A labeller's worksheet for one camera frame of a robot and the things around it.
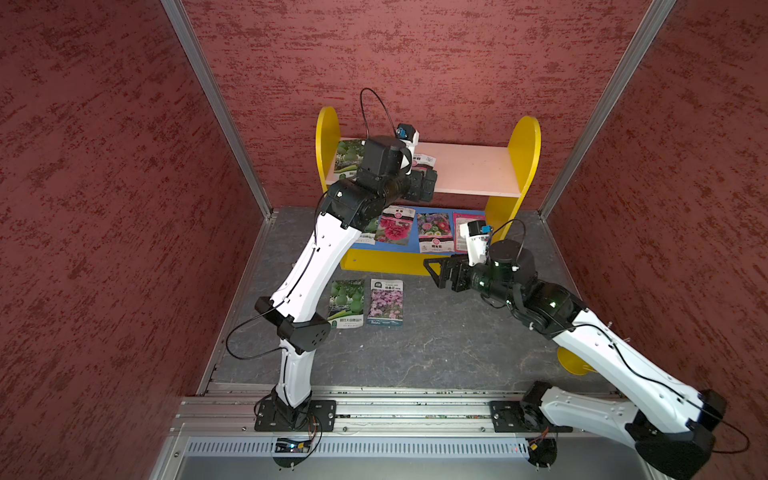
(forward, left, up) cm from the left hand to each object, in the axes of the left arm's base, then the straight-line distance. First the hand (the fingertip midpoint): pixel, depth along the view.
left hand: (414, 178), depth 68 cm
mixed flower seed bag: (+8, -9, -29) cm, 31 cm away
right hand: (-16, -5, -13) cm, 22 cm away
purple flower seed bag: (-10, +7, -43) cm, 45 cm away
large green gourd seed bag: (-11, +20, -44) cm, 49 cm away
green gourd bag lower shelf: (+7, +13, -29) cm, 33 cm away
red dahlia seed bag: (+12, +4, -29) cm, 32 cm away
